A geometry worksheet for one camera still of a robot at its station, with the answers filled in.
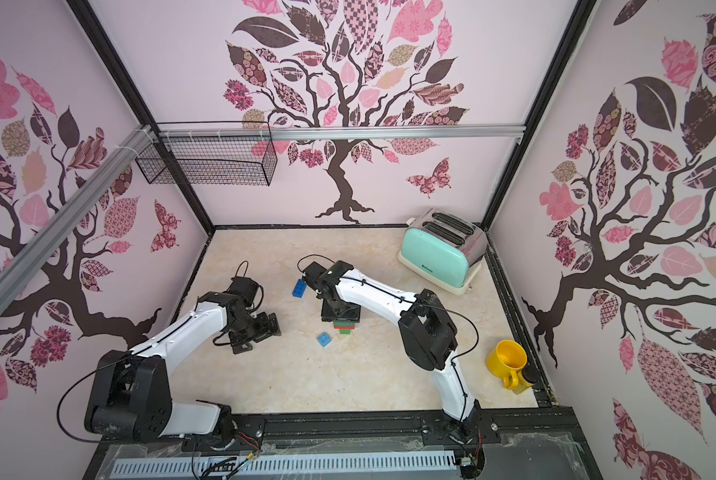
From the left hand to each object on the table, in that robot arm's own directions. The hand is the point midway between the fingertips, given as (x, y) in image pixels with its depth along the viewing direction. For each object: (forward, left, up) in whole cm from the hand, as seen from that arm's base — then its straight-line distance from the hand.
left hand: (269, 344), depth 85 cm
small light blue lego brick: (+2, -16, -3) cm, 16 cm away
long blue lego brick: (+21, -5, -3) cm, 22 cm away
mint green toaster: (+24, -53, +14) cm, 60 cm away
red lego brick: (+5, -22, 0) cm, 22 cm away
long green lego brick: (+6, -22, +1) cm, 23 cm away
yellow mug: (-6, -68, 0) cm, 68 cm away
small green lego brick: (+5, -22, -4) cm, 23 cm away
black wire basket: (+52, +15, +31) cm, 62 cm away
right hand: (+7, -20, +3) cm, 21 cm away
